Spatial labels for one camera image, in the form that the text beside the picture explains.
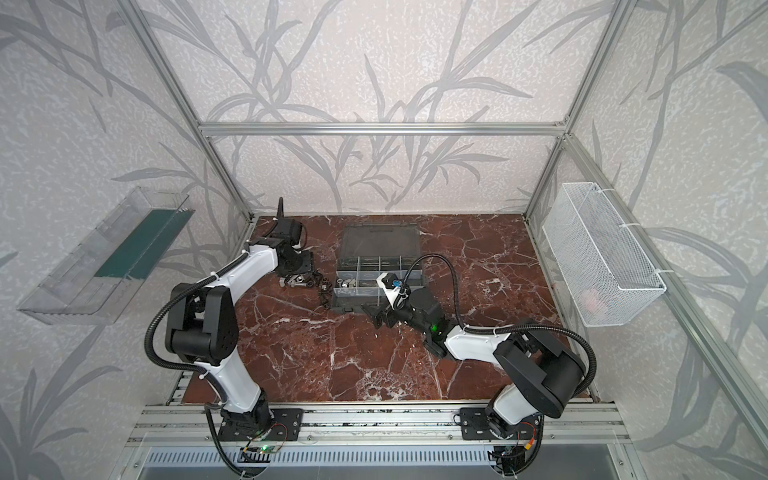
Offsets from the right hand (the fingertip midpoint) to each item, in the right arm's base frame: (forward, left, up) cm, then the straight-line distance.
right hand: (375, 285), depth 82 cm
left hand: (+14, +23, -5) cm, 28 cm away
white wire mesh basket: (-6, -50, +20) cm, 54 cm away
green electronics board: (-36, +25, -14) cm, 46 cm away
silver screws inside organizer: (+9, +10, -13) cm, 19 cm away
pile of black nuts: (+8, +18, -15) cm, 25 cm away
